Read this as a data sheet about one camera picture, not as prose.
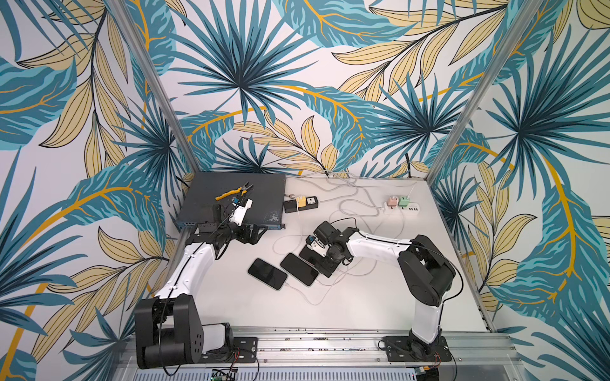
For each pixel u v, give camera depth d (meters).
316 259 0.95
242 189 1.07
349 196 1.14
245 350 0.73
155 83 0.83
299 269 0.90
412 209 1.06
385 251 0.56
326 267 0.82
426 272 0.50
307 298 0.84
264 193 1.13
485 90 0.86
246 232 0.74
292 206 1.07
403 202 1.04
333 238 0.72
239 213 0.75
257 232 0.75
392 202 1.03
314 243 0.84
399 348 0.71
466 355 0.73
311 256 0.98
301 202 1.03
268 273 1.07
